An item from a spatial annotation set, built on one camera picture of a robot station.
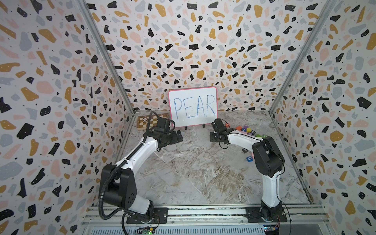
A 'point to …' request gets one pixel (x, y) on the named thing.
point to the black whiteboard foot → (185, 127)
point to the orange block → (239, 128)
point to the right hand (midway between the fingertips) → (213, 136)
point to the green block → (264, 136)
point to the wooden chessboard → (142, 121)
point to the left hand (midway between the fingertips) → (177, 137)
